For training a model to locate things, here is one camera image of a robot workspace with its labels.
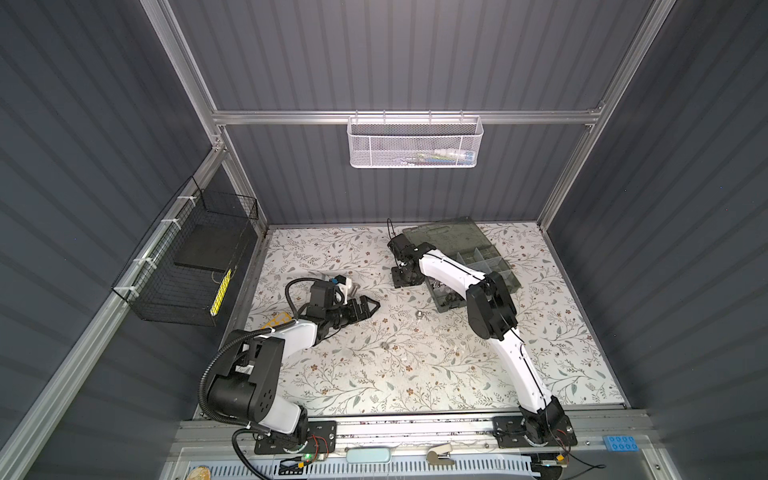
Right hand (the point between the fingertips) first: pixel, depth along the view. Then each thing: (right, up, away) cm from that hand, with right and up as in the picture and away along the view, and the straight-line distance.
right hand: (403, 283), depth 104 cm
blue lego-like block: (+51, -35, -33) cm, 70 cm away
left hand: (-11, -6, -13) cm, 18 cm away
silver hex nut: (+5, -9, -8) cm, 13 cm away
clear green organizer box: (+23, +15, +12) cm, 30 cm away
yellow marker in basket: (-44, +1, -35) cm, 56 cm away
